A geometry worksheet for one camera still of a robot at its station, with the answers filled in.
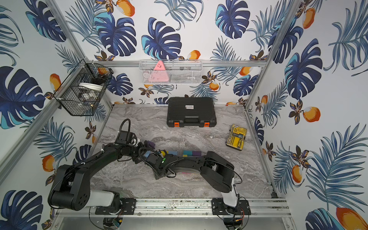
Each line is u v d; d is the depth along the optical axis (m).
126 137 0.72
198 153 0.93
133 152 0.76
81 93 0.84
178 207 0.76
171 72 0.92
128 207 0.75
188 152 0.95
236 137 0.99
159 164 0.65
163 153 0.77
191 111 1.09
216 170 0.48
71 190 0.43
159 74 0.90
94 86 0.81
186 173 0.85
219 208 0.73
